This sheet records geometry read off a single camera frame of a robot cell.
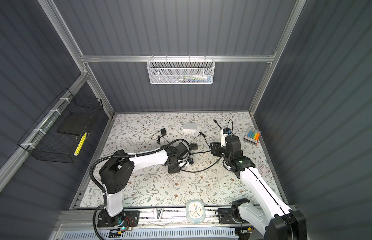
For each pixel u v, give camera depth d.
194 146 0.99
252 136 1.05
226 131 0.71
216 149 0.71
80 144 0.70
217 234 0.71
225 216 0.74
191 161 0.82
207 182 0.85
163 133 1.05
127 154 0.53
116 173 0.49
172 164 0.77
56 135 0.71
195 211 0.73
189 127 1.11
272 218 0.40
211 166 0.91
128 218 0.73
